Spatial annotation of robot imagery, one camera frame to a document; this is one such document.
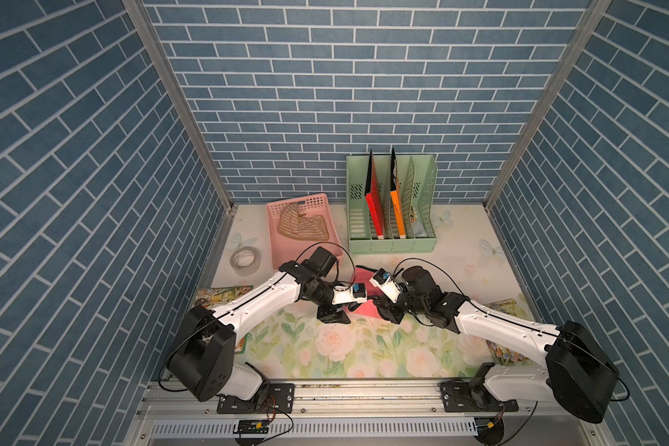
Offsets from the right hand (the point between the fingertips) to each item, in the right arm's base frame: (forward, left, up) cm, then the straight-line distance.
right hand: (377, 300), depth 82 cm
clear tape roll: (+16, +48, -8) cm, 51 cm away
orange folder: (+25, -3, +19) cm, 32 cm away
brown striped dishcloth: (+32, +33, -4) cm, 46 cm away
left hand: (-4, +8, +1) cm, 8 cm away
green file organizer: (+50, -15, +3) cm, 53 cm away
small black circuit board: (-32, +32, -12) cm, 47 cm away
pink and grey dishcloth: (-2, +2, -1) cm, 3 cm away
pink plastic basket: (+22, +36, -9) cm, 43 cm away
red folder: (+26, +3, +19) cm, 32 cm away
